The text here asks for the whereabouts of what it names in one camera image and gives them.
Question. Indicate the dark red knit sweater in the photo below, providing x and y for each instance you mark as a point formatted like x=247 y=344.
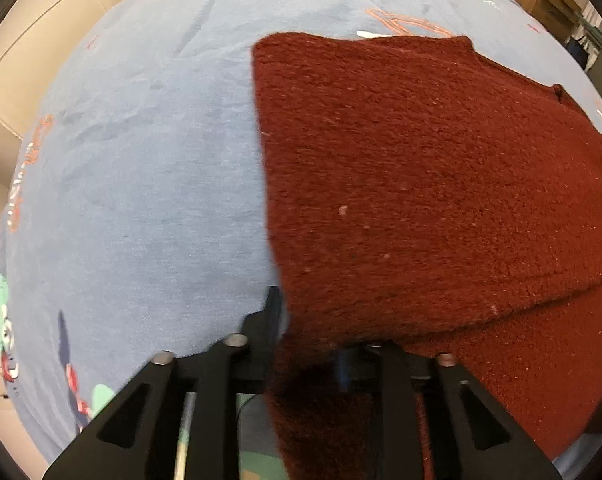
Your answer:
x=421 y=185

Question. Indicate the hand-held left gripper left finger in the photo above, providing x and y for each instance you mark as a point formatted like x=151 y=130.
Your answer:
x=266 y=325

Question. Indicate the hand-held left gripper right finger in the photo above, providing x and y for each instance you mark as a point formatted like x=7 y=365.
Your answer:
x=343 y=367

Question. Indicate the white wardrobe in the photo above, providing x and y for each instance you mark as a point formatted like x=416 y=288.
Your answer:
x=56 y=10

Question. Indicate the blue printed bed sheet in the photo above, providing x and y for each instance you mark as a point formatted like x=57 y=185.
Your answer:
x=156 y=160

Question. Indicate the white label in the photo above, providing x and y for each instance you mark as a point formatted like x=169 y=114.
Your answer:
x=366 y=34

